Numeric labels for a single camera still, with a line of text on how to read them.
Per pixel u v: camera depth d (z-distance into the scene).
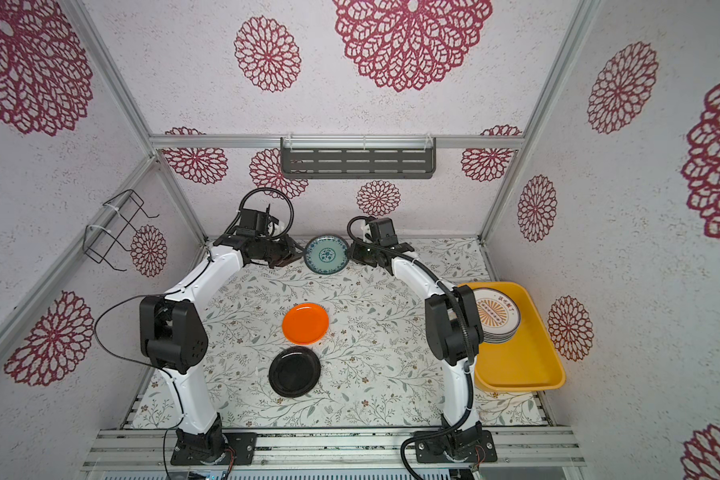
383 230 0.76
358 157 0.94
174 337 0.51
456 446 0.65
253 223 0.73
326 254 0.95
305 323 0.98
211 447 0.65
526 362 0.86
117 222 0.79
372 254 0.78
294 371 0.86
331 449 0.76
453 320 0.55
